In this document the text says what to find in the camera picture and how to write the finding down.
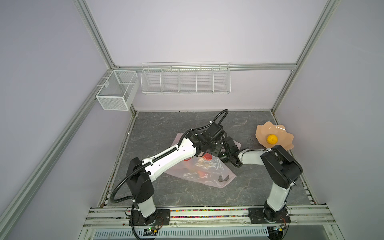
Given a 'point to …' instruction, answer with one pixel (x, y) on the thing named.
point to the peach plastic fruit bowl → (284, 139)
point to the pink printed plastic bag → (202, 169)
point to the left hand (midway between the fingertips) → (216, 150)
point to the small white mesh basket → (119, 91)
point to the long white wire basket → (189, 78)
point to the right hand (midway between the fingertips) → (203, 165)
